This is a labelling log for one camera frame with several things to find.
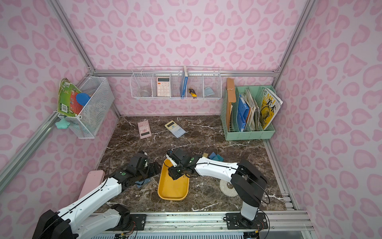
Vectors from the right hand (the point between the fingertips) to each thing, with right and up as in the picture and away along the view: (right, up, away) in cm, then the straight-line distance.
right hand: (172, 172), depth 83 cm
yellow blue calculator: (-2, +24, +27) cm, 36 cm away
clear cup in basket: (-19, +46, +12) cm, 52 cm away
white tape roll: (+30, -10, -1) cm, 31 cm away
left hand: (-9, +3, +1) cm, 10 cm away
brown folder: (+33, +42, +1) cm, 53 cm away
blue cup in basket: (+22, +49, +18) cm, 57 cm away
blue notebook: (-13, -1, -14) cm, 19 cm away
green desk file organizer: (+47, +35, +12) cm, 60 cm away
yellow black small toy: (+11, +46, +10) cm, 48 cm away
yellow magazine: (+63, +37, +17) cm, 75 cm away
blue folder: (+43, +34, +13) cm, 57 cm away
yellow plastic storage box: (-1, -9, -1) cm, 9 cm away
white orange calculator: (-7, +50, +10) cm, 52 cm away
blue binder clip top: (+24, +7, +12) cm, 27 cm away
